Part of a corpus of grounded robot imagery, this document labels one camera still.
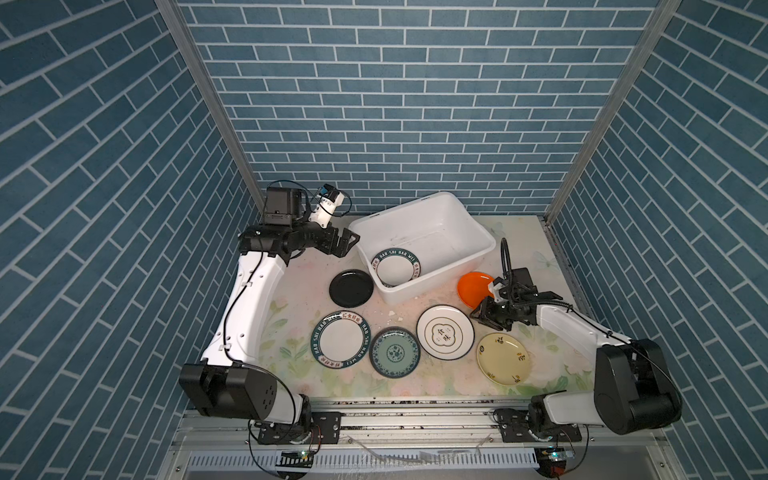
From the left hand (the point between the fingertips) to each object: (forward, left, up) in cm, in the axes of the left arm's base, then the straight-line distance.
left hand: (344, 228), depth 74 cm
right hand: (-11, -36, -25) cm, 45 cm away
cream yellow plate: (-22, -44, -32) cm, 59 cm away
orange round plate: (+1, -40, -30) cm, 50 cm away
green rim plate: (-15, +4, -33) cm, 37 cm away
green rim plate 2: (+11, -14, -32) cm, 36 cm away
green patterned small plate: (-20, -13, -32) cm, 39 cm away
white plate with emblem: (-14, -28, -30) cm, 44 cm away
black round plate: (+1, +1, -30) cm, 30 cm away
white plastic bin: (+29, -32, -32) cm, 54 cm away
